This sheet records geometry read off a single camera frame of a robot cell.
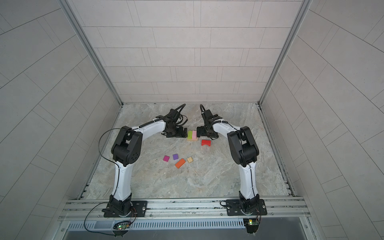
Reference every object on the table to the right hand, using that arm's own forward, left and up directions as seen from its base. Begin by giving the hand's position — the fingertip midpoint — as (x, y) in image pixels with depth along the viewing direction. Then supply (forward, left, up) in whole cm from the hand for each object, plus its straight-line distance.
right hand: (203, 134), depth 100 cm
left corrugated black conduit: (+2, +11, +26) cm, 28 cm away
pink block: (-4, +6, +4) cm, 8 cm away
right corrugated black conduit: (+5, -1, +19) cm, 20 cm away
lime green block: (-2, +8, +4) cm, 10 cm away
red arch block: (-7, 0, +1) cm, 7 cm away
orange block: (-19, +15, -1) cm, 24 cm away
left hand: (+1, +11, +2) cm, 11 cm away
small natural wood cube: (-18, +9, +1) cm, 20 cm away
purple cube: (-15, +18, 0) cm, 23 cm away
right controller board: (-50, -19, -2) cm, 54 cm away
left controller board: (-48, +39, +4) cm, 62 cm away
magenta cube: (-16, +23, +1) cm, 28 cm away
